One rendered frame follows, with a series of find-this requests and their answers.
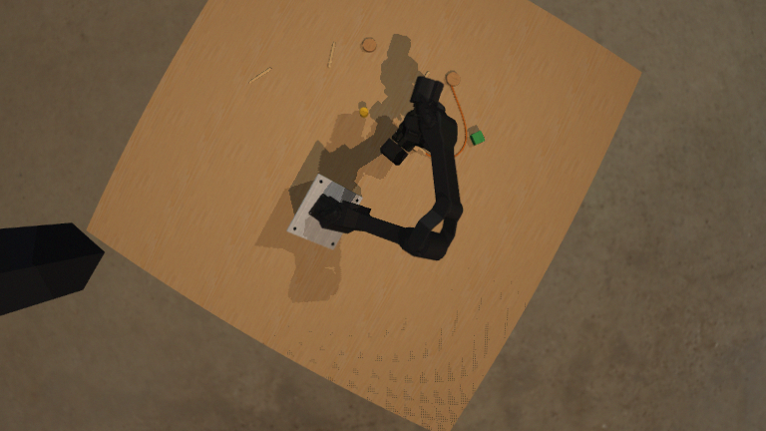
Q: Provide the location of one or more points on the round wooden button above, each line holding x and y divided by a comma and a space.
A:
453, 79

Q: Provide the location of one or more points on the green block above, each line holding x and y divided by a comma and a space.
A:
477, 138

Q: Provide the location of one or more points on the dark brown flat disc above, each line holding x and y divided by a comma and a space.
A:
369, 45

